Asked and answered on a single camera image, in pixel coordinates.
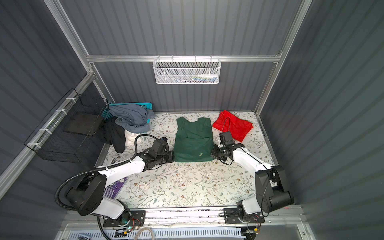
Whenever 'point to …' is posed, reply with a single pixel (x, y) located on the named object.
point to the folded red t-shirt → (228, 121)
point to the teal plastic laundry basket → (107, 115)
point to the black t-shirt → (114, 134)
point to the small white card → (143, 186)
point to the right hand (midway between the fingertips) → (212, 154)
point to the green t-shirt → (193, 141)
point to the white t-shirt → (130, 138)
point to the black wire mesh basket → (65, 134)
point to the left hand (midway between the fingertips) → (175, 156)
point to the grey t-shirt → (132, 118)
